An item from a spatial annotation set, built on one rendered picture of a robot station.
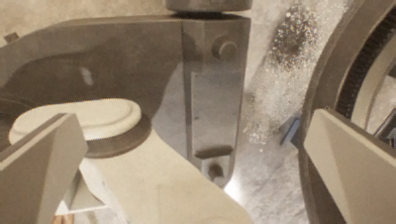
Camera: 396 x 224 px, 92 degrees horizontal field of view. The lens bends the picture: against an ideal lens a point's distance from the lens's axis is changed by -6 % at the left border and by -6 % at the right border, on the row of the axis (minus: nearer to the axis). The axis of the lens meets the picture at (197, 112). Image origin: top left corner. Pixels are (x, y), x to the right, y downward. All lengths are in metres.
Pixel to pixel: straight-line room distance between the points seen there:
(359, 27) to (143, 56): 0.41
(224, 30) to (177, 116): 0.23
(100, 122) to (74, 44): 0.19
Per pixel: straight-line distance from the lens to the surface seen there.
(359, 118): 0.49
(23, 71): 0.53
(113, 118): 0.35
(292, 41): 0.77
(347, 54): 0.46
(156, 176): 0.30
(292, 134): 0.98
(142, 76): 0.47
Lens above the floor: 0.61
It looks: 57 degrees down
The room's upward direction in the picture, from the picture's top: 156 degrees clockwise
